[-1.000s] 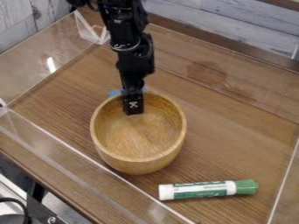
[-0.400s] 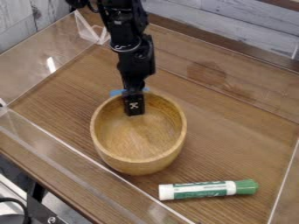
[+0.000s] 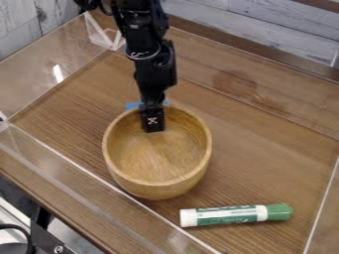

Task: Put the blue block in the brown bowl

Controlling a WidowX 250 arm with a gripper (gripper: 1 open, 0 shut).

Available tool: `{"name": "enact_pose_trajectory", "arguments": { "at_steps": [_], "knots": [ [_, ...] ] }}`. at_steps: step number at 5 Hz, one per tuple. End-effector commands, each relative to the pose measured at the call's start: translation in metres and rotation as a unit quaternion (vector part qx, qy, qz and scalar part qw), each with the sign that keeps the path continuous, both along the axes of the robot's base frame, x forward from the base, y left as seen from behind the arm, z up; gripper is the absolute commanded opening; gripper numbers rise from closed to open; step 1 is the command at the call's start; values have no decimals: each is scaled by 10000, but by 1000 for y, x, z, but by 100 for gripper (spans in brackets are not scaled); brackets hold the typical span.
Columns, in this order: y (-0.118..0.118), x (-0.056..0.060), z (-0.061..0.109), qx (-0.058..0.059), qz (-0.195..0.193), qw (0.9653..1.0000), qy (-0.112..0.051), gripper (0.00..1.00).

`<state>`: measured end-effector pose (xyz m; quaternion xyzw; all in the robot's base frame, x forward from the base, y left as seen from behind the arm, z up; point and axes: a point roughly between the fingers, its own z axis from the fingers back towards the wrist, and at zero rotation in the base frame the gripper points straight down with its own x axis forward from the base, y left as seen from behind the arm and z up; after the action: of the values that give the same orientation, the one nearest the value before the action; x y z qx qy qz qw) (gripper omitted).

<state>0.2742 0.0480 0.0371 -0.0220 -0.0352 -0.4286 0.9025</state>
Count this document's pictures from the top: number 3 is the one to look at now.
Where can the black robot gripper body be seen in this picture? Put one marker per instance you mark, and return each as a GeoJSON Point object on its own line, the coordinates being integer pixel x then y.
{"type": "Point", "coordinates": [156, 75]}

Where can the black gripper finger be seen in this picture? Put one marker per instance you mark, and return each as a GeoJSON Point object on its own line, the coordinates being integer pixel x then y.
{"type": "Point", "coordinates": [152, 118]}

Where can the blue block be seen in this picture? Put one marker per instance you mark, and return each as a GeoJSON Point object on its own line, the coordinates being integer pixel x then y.
{"type": "Point", "coordinates": [135, 104]}

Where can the brown wooden bowl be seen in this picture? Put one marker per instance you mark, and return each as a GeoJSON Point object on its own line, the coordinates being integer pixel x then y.
{"type": "Point", "coordinates": [158, 165]}

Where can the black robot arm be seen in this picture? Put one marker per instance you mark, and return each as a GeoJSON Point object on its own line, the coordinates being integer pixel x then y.
{"type": "Point", "coordinates": [142, 22]}

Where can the green and white glue stick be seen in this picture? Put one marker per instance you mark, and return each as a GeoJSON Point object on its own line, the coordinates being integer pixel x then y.
{"type": "Point", "coordinates": [235, 214]}

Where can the clear acrylic corner bracket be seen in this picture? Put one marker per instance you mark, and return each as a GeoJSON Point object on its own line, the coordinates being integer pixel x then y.
{"type": "Point", "coordinates": [106, 38]}

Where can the clear acrylic tray wall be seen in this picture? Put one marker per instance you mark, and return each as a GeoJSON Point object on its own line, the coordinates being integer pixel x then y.
{"type": "Point", "coordinates": [116, 223]}

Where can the black metal table frame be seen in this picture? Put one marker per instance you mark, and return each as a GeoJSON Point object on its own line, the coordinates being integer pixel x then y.
{"type": "Point", "coordinates": [24, 225]}

